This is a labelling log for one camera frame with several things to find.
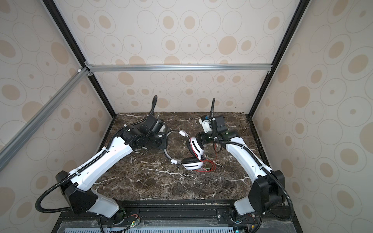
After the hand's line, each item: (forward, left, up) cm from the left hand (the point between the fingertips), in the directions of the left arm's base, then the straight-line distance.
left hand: (170, 142), depth 72 cm
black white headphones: (-7, -12, +5) cm, 15 cm away
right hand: (+8, -15, -6) cm, 18 cm away
